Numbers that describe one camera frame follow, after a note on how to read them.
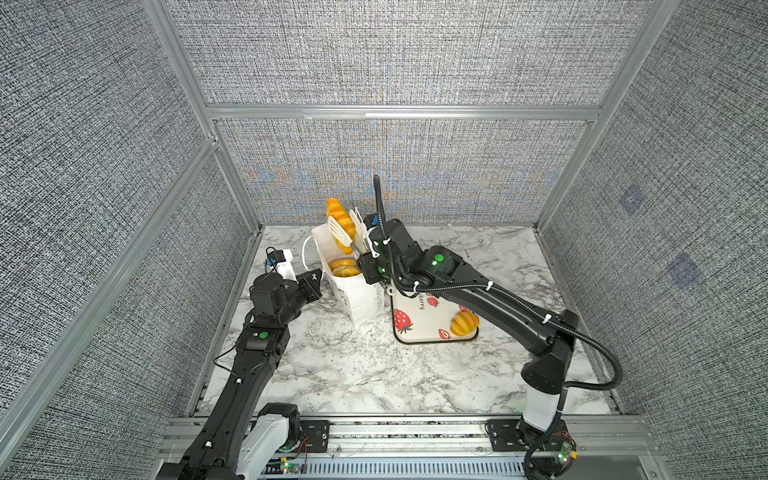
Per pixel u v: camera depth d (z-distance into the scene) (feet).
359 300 2.65
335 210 2.50
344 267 2.87
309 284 2.18
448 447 2.40
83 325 1.70
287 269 2.22
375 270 2.07
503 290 1.54
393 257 1.75
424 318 3.12
